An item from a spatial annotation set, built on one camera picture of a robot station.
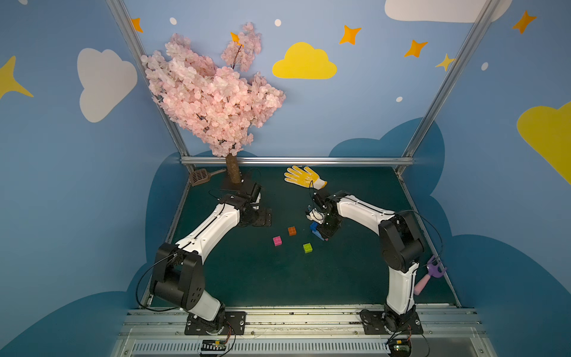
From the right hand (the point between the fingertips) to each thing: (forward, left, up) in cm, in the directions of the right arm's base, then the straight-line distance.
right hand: (329, 230), depth 95 cm
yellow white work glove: (+34, +10, -3) cm, 35 cm away
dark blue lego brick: (-4, +7, +8) cm, 12 cm away
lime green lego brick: (-8, +9, -1) cm, 12 cm away
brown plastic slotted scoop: (+28, +65, +1) cm, 71 cm away
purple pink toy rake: (-13, -41, -2) cm, 44 cm away
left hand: (-1, +29, +10) cm, 31 cm away
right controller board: (-40, -22, -6) cm, 46 cm away
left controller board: (-43, +40, -5) cm, 59 cm away
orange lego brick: (-1, +16, -1) cm, 16 cm away
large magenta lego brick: (-6, +22, -1) cm, 23 cm away
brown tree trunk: (+26, +46, +9) cm, 54 cm away
